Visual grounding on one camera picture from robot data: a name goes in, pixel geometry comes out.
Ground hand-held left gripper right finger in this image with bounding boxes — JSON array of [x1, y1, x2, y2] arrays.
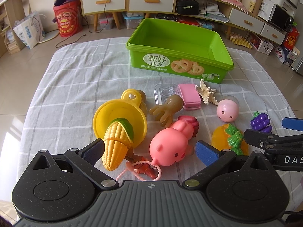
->
[[182, 140, 269, 191]]

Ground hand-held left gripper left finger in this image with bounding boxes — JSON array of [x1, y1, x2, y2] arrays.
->
[[33, 138, 119, 191]]

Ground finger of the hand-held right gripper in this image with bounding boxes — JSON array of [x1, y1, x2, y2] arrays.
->
[[243, 129, 303, 156], [282, 117, 303, 132]]

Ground purple toy grapes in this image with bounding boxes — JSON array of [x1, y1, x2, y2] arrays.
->
[[250, 111, 273, 133]]

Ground orange toy fruit green leaves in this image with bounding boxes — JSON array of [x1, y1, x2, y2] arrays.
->
[[211, 123, 249, 156]]

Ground yellow toy corn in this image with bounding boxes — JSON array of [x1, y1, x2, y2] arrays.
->
[[102, 118, 134, 171]]

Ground yellow toy pot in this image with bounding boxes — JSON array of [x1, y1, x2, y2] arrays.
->
[[93, 89, 148, 147]]

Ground pink ball toy clear dome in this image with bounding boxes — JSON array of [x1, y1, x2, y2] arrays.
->
[[217, 95, 239, 123]]

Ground pink toy pig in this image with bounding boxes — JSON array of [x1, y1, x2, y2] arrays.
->
[[116, 115, 200, 182]]

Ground small orange toy figure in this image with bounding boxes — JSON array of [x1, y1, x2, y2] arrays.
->
[[125, 155, 157, 178]]

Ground beige starfish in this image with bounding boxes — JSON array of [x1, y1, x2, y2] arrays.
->
[[195, 79, 219, 105]]

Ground brown translucent toy hand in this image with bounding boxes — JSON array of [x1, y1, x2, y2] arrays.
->
[[149, 95, 184, 127]]

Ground pink rectangular toy box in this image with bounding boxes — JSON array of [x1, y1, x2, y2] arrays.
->
[[178, 84, 201, 111]]

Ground clear plastic tray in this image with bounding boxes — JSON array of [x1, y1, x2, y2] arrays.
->
[[154, 84, 181, 104]]

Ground green plastic cookie box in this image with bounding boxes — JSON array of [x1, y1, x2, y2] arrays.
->
[[126, 18, 235, 84]]

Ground silver refrigerator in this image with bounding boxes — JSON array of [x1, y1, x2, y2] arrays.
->
[[292, 45, 303, 74]]

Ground white blue printed box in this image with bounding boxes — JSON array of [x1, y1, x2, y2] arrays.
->
[[275, 44, 300, 67]]

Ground grey checkered table cloth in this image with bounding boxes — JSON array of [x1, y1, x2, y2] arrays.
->
[[16, 38, 300, 215]]

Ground upright red box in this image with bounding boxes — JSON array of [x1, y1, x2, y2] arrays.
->
[[283, 26, 300, 51]]

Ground white red open carton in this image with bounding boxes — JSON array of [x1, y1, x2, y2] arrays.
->
[[246, 32, 275, 56]]

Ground yellow egg trays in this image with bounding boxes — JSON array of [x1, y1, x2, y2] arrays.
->
[[230, 30, 252, 49]]

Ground black white microwave oven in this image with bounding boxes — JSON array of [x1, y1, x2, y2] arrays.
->
[[269, 3, 295, 32]]

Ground white round fan base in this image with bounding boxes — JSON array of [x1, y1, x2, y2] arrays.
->
[[38, 30, 59, 43]]

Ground clear storage box pink contents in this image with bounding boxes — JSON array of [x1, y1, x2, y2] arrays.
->
[[98, 16, 116, 30]]

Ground tall white printed cup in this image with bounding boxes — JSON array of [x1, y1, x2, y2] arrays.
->
[[248, 0, 259, 13]]

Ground red printed bucket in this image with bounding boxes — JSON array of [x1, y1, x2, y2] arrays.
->
[[52, 0, 83, 38]]

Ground flat red box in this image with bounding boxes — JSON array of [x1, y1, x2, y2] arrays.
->
[[177, 16, 199, 26]]

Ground stack of books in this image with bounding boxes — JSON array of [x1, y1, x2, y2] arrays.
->
[[5, 30, 24, 55]]

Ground white printed plastic bag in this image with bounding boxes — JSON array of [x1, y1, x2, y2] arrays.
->
[[199, 1, 229, 23]]

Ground clear storage box blue lid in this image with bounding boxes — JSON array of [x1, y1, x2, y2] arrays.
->
[[122, 12, 145, 30]]

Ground white printed paper bag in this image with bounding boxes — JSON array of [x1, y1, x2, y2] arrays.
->
[[12, 11, 45, 50]]

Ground wooden shelf cabinet white drawer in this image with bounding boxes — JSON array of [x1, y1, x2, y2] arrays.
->
[[78, 0, 129, 32]]

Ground black bag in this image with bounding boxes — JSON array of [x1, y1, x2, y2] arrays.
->
[[176, 0, 200, 15]]

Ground wooden stand white drawers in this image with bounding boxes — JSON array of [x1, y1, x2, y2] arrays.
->
[[127, 0, 287, 45]]

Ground wooden desk with shelves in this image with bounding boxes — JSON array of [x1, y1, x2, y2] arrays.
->
[[0, 0, 32, 55]]

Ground black floor cable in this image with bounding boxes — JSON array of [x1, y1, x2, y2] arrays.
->
[[55, 34, 87, 48]]

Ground black device cable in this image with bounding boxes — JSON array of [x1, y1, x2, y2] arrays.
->
[[82, 0, 112, 33]]

